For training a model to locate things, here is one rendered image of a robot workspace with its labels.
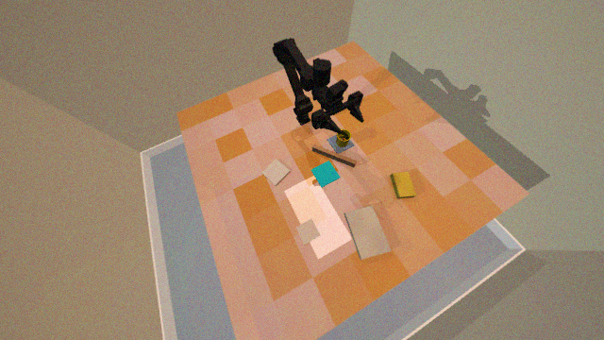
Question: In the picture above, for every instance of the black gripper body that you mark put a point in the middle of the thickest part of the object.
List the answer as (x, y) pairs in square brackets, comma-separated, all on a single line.
[(336, 107)]

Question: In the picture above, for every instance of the olive yellow flat block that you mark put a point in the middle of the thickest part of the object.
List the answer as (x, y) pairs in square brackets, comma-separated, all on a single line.
[(403, 185)]

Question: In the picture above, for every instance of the beige flat rectangular block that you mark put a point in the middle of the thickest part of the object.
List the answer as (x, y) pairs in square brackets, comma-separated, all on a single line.
[(367, 233)]

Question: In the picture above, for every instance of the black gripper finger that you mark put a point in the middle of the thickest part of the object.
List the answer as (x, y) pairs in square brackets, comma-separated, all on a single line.
[(327, 123), (355, 109)]

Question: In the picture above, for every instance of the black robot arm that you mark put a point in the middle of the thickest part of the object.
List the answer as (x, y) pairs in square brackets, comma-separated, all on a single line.
[(314, 78)]

